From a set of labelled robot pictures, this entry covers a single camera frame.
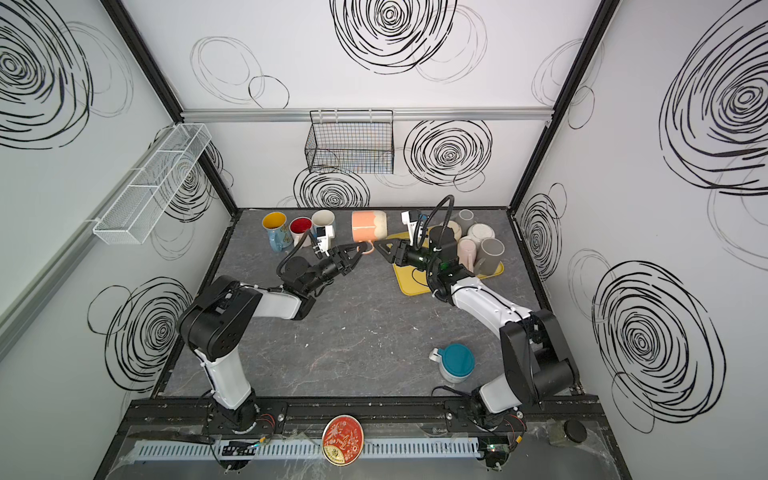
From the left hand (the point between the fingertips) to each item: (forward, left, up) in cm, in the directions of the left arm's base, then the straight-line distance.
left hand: (369, 248), depth 79 cm
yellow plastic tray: (-9, -12, -1) cm, 15 cm away
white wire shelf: (+1, +57, +11) cm, 58 cm away
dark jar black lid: (-38, -45, -15) cm, 61 cm away
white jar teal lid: (-24, -23, -16) cm, 37 cm away
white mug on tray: (+20, -37, -16) cm, 45 cm away
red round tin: (-41, +4, -19) cm, 45 cm away
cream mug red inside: (+21, +28, -17) cm, 39 cm away
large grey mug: (+7, -37, -15) cm, 40 cm away
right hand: (0, -2, +1) cm, 2 cm away
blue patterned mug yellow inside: (+16, +33, -15) cm, 40 cm away
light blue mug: (+24, +20, -15) cm, 34 cm away
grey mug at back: (+26, -32, -15) cm, 44 cm away
